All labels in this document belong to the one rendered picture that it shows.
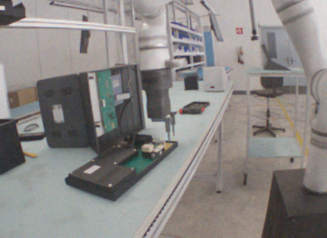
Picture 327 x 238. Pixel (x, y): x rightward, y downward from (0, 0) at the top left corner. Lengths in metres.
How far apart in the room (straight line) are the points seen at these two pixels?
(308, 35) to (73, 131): 0.66
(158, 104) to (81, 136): 0.24
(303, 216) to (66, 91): 0.70
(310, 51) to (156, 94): 0.40
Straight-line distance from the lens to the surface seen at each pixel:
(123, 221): 0.35
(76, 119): 0.64
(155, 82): 0.54
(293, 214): 0.59
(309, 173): 0.66
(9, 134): 0.63
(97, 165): 0.47
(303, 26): 0.56
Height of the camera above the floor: 1.22
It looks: 14 degrees down
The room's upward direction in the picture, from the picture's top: 5 degrees counter-clockwise
